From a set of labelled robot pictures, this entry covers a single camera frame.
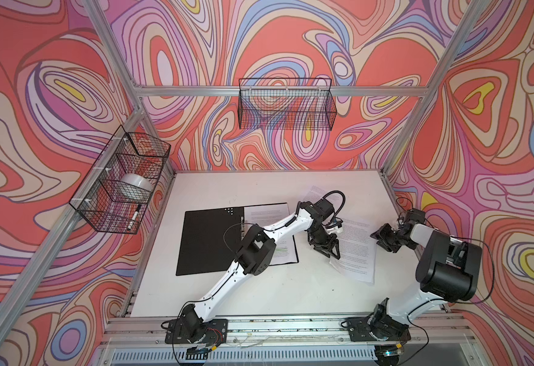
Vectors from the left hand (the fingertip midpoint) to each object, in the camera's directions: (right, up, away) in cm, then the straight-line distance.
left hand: (338, 255), depth 86 cm
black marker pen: (-70, +16, -14) cm, 73 cm away
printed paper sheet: (-3, +23, +26) cm, 35 cm away
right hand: (+18, +4, +8) cm, 20 cm away
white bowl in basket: (-70, +28, -12) cm, 76 cm away
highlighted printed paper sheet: (-20, 0, +5) cm, 20 cm away
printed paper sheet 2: (+10, 0, +7) cm, 12 cm away
